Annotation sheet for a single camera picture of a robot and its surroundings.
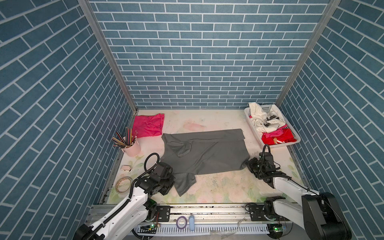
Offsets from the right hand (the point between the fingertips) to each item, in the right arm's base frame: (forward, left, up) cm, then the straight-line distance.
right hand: (244, 160), depth 91 cm
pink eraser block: (-11, +70, +1) cm, 71 cm away
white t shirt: (+27, -17, +6) cm, 32 cm away
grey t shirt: (+2, +36, -1) cm, 36 cm away
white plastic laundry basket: (+35, -5, +6) cm, 36 cm away
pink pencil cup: (-2, +68, +6) cm, 68 cm away
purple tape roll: (-33, +35, -2) cm, 47 cm away
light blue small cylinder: (-35, +28, +1) cm, 45 cm away
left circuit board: (-38, +49, -3) cm, 62 cm away
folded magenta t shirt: (+20, +66, +3) cm, 69 cm away
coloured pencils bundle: (+1, +76, +10) cm, 76 cm away
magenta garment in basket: (+18, -23, +8) cm, 30 cm away
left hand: (-15, +39, +1) cm, 42 cm away
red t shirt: (+16, -29, +5) cm, 33 cm away
